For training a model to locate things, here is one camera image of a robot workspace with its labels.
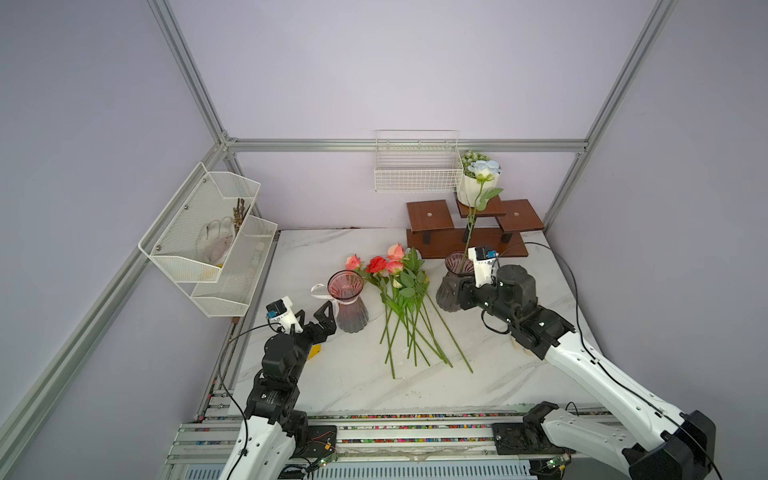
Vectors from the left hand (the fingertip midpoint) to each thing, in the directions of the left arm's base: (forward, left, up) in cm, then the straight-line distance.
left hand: (318, 311), depth 78 cm
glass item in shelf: (+14, +28, +12) cm, 34 cm away
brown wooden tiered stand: (+39, -56, -5) cm, 69 cm away
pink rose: (+27, -21, -8) cm, 35 cm away
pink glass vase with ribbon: (+8, -6, -1) cm, 10 cm away
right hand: (+5, -35, +7) cm, 36 cm away
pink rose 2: (+27, -6, -12) cm, 30 cm away
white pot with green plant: (+34, -43, +14) cm, 57 cm away
